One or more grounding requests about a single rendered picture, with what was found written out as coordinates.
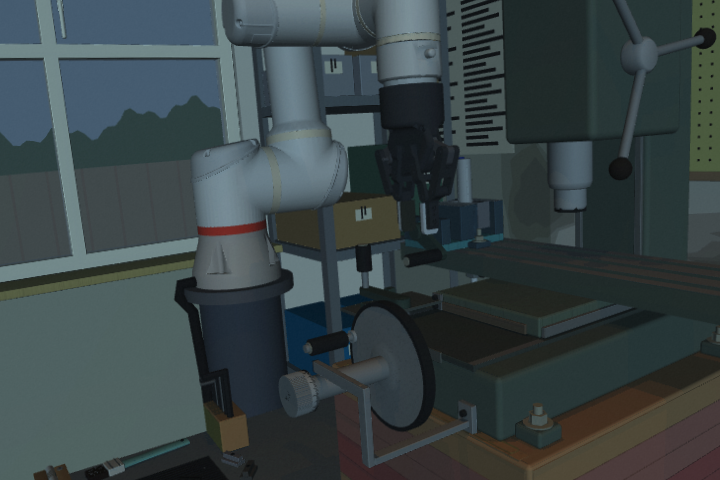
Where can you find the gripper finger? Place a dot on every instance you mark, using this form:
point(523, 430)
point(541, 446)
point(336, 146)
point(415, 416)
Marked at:
point(402, 171)
point(438, 171)

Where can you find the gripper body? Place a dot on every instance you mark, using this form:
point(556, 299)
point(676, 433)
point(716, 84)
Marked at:
point(411, 107)

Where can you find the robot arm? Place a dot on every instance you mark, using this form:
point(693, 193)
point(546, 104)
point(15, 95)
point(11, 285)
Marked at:
point(288, 156)

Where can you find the steel rod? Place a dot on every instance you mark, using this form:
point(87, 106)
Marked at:
point(465, 180)

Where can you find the blue vise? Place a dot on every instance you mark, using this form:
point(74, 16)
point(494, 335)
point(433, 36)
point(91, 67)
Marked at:
point(477, 219)

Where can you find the vise crank with black grip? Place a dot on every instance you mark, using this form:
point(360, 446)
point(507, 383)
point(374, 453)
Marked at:
point(423, 257)

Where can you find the black gib lever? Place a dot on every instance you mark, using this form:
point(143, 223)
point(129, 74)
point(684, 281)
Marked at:
point(364, 259)

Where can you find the green bench mill body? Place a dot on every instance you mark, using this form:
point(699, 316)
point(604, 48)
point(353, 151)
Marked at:
point(576, 336)

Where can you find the grey knurled dial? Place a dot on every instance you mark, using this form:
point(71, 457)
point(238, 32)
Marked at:
point(296, 394)

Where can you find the teal rod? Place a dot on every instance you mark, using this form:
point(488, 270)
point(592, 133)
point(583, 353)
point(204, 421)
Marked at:
point(156, 453)

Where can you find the green box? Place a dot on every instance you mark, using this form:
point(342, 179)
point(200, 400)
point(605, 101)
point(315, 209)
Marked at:
point(363, 171)

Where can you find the grey storage box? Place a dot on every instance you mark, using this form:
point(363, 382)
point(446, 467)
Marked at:
point(367, 75)
point(337, 73)

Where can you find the brown cardboard box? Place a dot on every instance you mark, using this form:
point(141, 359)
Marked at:
point(348, 222)

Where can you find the white poster with black lines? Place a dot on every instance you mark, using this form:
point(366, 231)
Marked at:
point(477, 72)

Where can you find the grey shelf unit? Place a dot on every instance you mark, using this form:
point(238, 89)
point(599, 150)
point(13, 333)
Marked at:
point(327, 270)

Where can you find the blue box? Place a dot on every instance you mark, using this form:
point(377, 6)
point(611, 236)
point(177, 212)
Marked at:
point(306, 330)

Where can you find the grey handwheel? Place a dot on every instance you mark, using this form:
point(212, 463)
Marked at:
point(393, 366)

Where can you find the white framed window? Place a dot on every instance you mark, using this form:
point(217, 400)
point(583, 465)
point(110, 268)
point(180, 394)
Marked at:
point(102, 126)

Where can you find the small brown box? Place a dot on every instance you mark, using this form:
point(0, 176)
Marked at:
point(228, 427)

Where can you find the small grey clip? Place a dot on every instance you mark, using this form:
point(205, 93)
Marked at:
point(240, 465)

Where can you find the black mat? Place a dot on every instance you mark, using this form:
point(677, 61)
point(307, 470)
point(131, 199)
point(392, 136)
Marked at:
point(183, 471)

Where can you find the black and white tool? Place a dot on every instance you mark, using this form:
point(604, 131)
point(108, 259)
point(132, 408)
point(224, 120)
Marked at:
point(104, 468)

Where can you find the brown block with grey knob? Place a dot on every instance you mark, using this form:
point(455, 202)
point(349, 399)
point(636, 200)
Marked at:
point(53, 473)

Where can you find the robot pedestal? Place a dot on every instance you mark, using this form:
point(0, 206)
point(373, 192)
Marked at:
point(243, 348)

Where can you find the grey metal bracket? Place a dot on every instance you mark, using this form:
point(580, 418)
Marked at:
point(369, 432)

